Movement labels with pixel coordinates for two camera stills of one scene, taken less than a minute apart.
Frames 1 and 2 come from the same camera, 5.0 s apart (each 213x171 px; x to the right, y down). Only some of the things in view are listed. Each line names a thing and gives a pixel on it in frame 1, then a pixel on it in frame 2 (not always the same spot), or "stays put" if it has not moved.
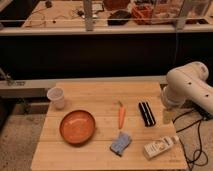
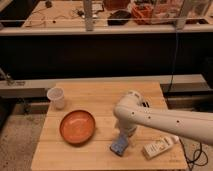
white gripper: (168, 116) to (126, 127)
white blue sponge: (123, 141) stays put
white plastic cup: (56, 95) stays put
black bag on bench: (119, 18) stays put
